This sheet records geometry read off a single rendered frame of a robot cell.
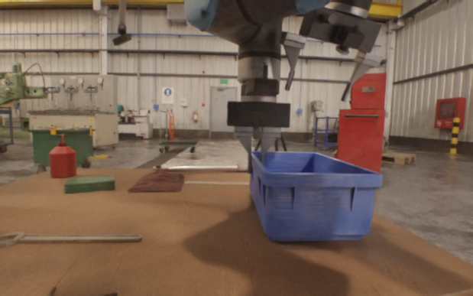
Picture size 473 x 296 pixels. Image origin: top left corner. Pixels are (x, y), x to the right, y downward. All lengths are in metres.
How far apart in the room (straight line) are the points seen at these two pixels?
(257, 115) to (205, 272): 0.30
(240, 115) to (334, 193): 0.23
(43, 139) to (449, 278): 3.36
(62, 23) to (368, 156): 12.30
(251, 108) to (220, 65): 9.96
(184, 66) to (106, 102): 4.89
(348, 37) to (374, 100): 2.46
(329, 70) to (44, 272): 11.17
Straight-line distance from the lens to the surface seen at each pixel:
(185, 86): 10.41
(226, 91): 10.16
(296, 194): 0.40
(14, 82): 11.47
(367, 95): 2.90
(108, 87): 6.47
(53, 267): 0.42
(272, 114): 0.49
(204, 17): 0.40
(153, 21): 11.38
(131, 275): 0.36
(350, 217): 0.45
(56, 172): 0.96
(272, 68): 0.49
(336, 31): 0.48
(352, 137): 2.88
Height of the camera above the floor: 0.67
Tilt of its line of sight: 6 degrees down
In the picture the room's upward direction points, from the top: 2 degrees clockwise
